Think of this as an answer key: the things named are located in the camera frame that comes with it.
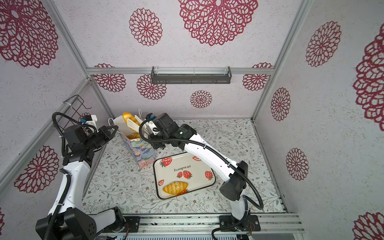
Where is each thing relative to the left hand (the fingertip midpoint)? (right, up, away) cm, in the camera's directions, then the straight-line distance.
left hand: (117, 129), depth 75 cm
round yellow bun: (+3, -3, +14) cm, 15 cm away
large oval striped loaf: (+28, -32, +6) cm, 43 cm away
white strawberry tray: (+33, -24, +19) cm, 45 cm away
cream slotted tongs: (+11, +1, -5) cm, 12 cm away
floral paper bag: (+10, -13, +9) cm, 19 cm away
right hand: (+18, -3, -5) cm, 18 cm away
